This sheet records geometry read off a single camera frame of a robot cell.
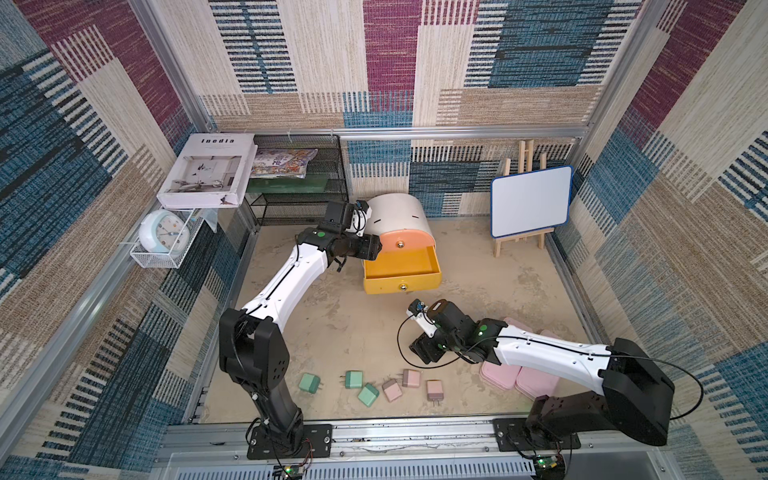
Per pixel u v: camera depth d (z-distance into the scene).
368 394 0.79
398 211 0.96
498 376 0.81
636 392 0.42
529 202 1.02
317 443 0.73
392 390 0.81
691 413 0.43
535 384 0.79
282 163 0.84
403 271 0.93
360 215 0.81
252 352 0.45
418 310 0.73
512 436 0.73
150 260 0.67
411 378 0.81
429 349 0.73
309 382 0.81
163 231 0.65
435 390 0.80
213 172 0.75
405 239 0.87
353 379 0.81
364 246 0.76
